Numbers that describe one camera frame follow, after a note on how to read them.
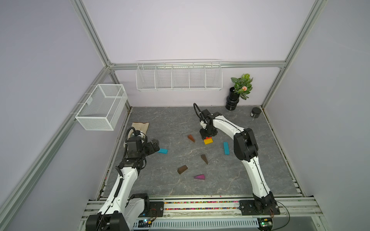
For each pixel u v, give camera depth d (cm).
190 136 102
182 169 87
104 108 84
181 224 158
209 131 89
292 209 75
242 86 96
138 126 109
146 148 74
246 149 62
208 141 99
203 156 93
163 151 98
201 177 83
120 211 41
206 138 94
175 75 100
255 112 112
